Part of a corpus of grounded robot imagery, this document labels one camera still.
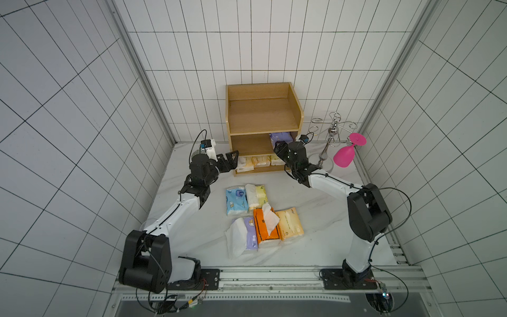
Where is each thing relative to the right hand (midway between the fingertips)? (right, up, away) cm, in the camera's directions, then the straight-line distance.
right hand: (270, 145), depth 91 cm
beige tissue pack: (+7, -34, -9) cm, 36 cm away
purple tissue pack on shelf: (+7, +4, +2) cm, 8 cm away
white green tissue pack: (-7, -24, +1) cm, 25 cm away
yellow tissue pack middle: (-4, -8, +13) cm, 15 cm away
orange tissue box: (-2, -33, -10) cm, 35 cm away
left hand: (-18, -5, -8) cm, 20 cm away
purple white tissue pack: (-13, -38, -13) cm, 42 cm away
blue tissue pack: (-16, -26, -1) cm, 31 cm away
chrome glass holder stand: (+31, +6, -3) cm, 31 cm away
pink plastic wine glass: (+35, -5, 0) cm, 35 cm away
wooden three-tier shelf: (-8, +16, 0) cm, 18 cm away
